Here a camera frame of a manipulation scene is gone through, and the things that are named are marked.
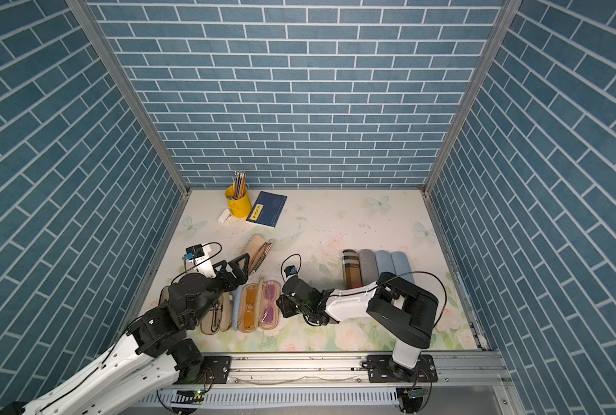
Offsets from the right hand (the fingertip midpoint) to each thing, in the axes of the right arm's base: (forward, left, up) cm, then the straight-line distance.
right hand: (280, 304), depth 85 cm
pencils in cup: (+43, +23, +13) cm, 50 cm away
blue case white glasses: (+17, -42, +1) cm, 45 cm away
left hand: (+3, +8, +21) cm, 23 cm away
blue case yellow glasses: (+18, -36, +1) cm, 40 cm away
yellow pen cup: (+36, +23, +6) cm, 43 cm away
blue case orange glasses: (-3, +11, +2) cm, 11 cm away
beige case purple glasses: (-3, +3, +1) cm, 5 cm away
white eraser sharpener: (+35, +30, +2) cm, 46 cm away
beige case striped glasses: (+21, +13, 0) cm, 24 cm away
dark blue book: (+40, +14, +1) cm, 43 cm away
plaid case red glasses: (+11, -24, +2) cm, 26 cm away
